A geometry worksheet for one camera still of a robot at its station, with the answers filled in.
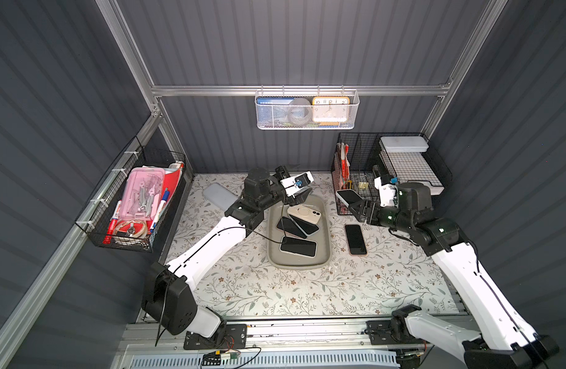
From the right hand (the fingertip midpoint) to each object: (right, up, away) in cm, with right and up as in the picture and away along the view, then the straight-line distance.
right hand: (364, 206), depth 70 cm
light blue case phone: (-4, +3, +3) cm, 6 cm away
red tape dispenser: (-69, -6, -4) cm, 70 cm away
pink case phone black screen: (+5, -18, +25) cm, 31 cm away
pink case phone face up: (-24, -10, +30) cm, 39 cm away
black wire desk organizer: (+12, +25, +44) cm, 52 cm away
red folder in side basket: (-64, +9, +8) cm, 66 cm away
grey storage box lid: (-56, +3, +36) cm, 67 cm away
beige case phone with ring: (-15, -4, +34) cm, 38 cm away
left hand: (-18, +10, +1) cm, 21 cm away
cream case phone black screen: (-19, -18, +25) cm, 36 cm away
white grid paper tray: (+28, +21, +31) cm, 47 cm away
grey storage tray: (-24, -23, +19) cm, 38 cm away
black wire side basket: (-76, -1, -6) cm, 76 cm away
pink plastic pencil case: (-70, +4, +2) cm, 70 cm away
